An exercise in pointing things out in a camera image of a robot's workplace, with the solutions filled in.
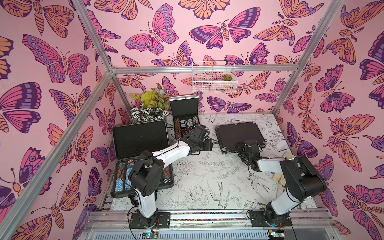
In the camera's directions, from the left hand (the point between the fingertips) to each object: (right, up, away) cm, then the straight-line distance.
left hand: (212, 144), depth 90 cm
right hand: (+18, -1, +6) cm, 19 cm away
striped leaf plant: (-39, +18, 0) cm, 43 cm away
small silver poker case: (-18, +23, +22) cm, 36 cm away
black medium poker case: (+13, +5, +10) cm, 17 cm away
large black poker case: (-51, +1, +2) cm, 51 cm away
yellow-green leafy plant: (-37, +30, +11) cm, 49 cm away
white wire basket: (+2, +42, +5) cm, 43 cm away
